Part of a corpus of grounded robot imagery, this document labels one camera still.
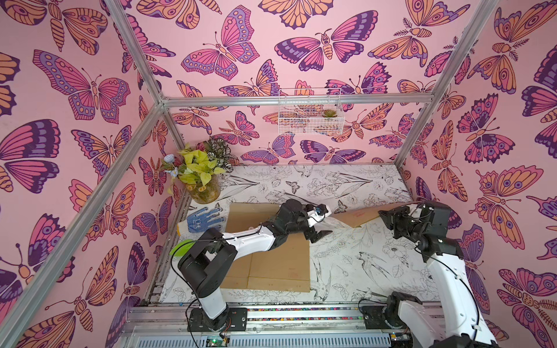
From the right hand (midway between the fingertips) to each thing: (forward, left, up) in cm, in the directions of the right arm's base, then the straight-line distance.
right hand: (381, 208), depth 76 cm
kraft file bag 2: (-14, +37, -23) cm, 45 cm away
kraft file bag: (-10, +25, -22) cm, 35 cm away
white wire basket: (+49, +22, +3) cm, 54 cm away
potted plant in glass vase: (+17, +69, +1) cm, 71 cm away
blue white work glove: (+4, +73, -21) cm, 77 cm away
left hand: (-1, +18, -7) cm, 19 cm away
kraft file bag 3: (-2, +9, -4) cm, 10 cm away
